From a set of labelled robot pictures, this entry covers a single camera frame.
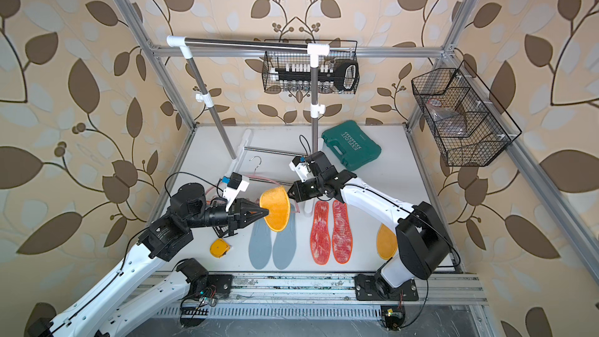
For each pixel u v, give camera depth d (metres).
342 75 0.84
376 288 0.66
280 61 0.94
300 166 0.75
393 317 0.72
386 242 0.84
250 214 0.62
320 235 0.85
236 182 0.56
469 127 0.73
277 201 0.62
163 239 0.49
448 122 0.70
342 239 0.84
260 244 0.83
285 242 0.84
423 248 0.43
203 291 0.72
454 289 0.75
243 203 0.60
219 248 0.81
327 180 0.64
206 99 0.75
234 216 0.54
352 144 1.07
